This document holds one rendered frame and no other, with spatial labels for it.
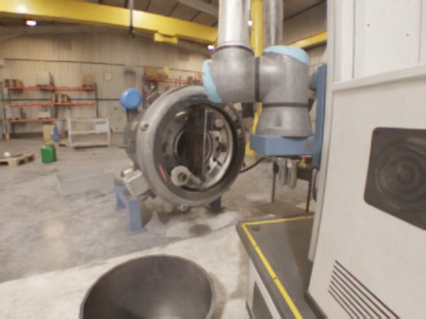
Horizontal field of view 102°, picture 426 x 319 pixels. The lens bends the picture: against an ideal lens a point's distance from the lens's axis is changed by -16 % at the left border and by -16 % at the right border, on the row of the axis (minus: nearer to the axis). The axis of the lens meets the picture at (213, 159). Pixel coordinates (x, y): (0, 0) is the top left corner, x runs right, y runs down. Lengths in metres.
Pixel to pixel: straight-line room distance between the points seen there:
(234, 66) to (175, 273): 0.66
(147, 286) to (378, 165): 0.68
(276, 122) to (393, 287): 0.47
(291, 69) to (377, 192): 0.42
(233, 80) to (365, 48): 0.38
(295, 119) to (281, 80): 0.12
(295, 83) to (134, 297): 0.81
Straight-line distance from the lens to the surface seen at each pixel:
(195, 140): 1.16
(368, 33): 0.72
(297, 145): 0.65
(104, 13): 12.87
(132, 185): 1.11
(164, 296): 0.77
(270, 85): 0.65
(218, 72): 0.68
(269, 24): 0.99
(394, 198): 0.37
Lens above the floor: 0.76
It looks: 10 degrees down
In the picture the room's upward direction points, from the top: straight up
